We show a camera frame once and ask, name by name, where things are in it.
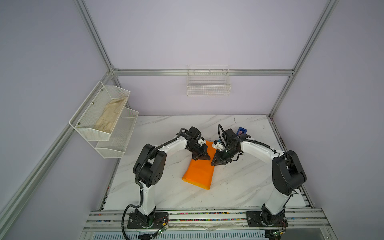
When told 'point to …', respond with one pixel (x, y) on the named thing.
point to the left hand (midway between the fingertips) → (209, 159)
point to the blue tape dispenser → (241, 131)
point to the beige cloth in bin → (111, 112)
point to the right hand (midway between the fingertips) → (212, 163)
